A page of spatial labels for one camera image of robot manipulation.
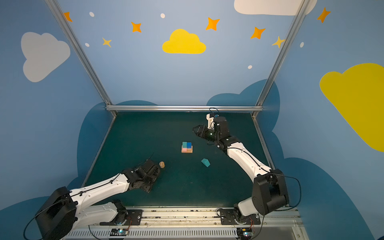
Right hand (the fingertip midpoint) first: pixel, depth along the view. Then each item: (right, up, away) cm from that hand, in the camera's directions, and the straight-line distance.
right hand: (196, 128), depth 82 cm
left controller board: (-38, -50, -12) cm, 64 cm away
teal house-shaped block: (+6, -21, +10) cm, 25 cm away
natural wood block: (-6, -16, +16) cm, 24 cm away
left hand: (-20, -29, +3) cm, 35 cm away
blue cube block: (-5, -11, +16) cm, 20 cm away
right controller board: (+23, -51, -11) cm, 57 cm away
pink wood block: (-8, -15, +16) cm, 23 cm away
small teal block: (-8, -11, +16) cm, 21 cm away
